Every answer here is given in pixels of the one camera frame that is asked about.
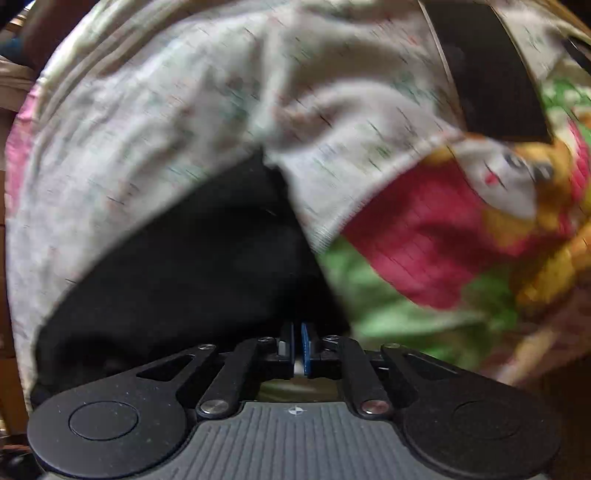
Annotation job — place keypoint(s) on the colourful cartoon quilt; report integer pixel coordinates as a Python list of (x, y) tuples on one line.
[(415, 254)]

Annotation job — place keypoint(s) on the black phone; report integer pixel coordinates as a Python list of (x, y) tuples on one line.
[(489, 69)]

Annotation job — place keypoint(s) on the white floral bed sheet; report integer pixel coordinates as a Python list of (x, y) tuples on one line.
[(184, 115)]

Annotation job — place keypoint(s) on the black pants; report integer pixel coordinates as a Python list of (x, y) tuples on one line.
[(184, 277)]

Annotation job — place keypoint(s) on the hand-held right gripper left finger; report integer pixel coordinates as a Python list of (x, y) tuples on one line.
[(286, 344)]

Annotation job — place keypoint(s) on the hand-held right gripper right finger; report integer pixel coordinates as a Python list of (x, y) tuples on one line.
[(307, 348)]

